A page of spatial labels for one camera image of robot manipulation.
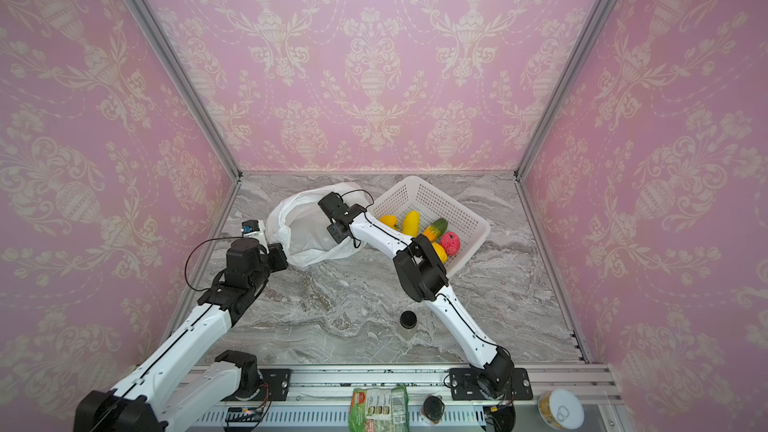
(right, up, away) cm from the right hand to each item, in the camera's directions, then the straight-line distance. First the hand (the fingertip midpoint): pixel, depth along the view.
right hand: (345, 226), depth 103 cm
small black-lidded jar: (+20, -22, -27) cm, 40 cm away
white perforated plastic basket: (+30, +8, +3) cm, 31 cm away
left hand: (-14, -4, -19) cm, 24 cm away
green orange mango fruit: (+31, -1, -4) cm, 31 cm away
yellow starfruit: (+23, +1, -3) cm, 23 cm away
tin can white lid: (+54, -38, -37) cm, 75 cm away
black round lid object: (+25, -38, -36) cm, 58 cm away
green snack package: (+13, -40, -34) cm, 54 cm away
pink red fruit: (+35, -5, -9) cm, 36 cm away
